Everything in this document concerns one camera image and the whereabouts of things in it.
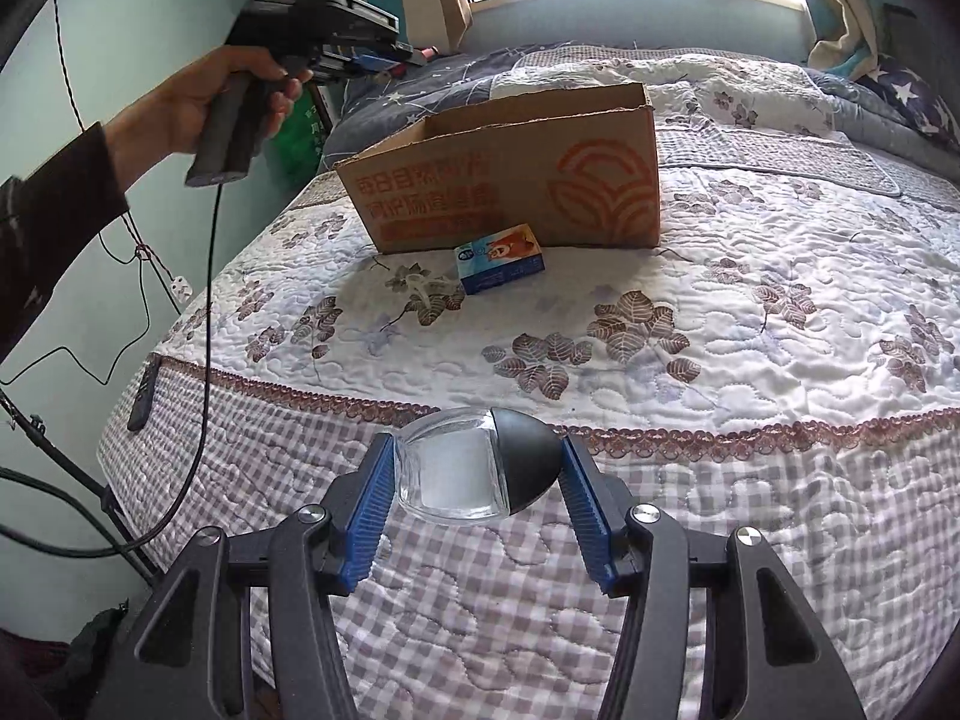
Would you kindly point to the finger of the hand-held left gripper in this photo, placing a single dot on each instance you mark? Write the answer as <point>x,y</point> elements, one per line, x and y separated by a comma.
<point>390,54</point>
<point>367,69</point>

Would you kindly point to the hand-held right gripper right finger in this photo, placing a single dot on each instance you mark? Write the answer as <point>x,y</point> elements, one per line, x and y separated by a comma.
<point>589,517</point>

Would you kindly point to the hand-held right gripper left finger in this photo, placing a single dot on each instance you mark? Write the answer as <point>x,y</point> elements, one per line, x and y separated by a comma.
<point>371,510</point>

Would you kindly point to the clear bottle with black cap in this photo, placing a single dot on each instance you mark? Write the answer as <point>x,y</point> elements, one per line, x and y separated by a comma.
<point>450,472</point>

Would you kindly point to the brown cardboard box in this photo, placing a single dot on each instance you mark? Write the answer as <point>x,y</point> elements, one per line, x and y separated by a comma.
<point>600,187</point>

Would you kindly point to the person's left forearm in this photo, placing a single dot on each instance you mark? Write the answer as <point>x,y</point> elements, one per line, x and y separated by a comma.
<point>60,225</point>

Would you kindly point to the person's left hand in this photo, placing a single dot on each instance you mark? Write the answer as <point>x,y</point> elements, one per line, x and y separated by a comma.
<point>202,90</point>

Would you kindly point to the grey star blanket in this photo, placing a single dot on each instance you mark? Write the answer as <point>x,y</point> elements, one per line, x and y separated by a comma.
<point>405,101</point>

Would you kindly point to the green shopping bag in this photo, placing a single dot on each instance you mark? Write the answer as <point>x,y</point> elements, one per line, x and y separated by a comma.
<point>300,142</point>

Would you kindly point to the small blue printed box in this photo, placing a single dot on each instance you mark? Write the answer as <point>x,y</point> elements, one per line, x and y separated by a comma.
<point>499,270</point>

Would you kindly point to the black remote control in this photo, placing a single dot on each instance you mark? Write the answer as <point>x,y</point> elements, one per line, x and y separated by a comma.
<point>142,401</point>

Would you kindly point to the folded checked quilt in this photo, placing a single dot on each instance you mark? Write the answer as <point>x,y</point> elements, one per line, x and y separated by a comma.
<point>675,79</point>

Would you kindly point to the dark cloth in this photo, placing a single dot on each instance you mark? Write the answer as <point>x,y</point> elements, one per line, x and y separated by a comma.
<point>75,660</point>

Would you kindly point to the black stand legs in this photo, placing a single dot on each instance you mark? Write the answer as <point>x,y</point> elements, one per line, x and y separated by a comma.
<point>45,442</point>

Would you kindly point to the beige and blue curtain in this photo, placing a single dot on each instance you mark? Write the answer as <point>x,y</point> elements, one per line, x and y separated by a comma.
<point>840,15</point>

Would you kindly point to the navy star pillow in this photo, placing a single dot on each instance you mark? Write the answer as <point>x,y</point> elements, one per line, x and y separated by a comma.
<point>907,101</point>

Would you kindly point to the white wall plug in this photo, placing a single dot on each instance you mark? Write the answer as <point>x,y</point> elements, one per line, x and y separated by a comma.
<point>180,289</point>

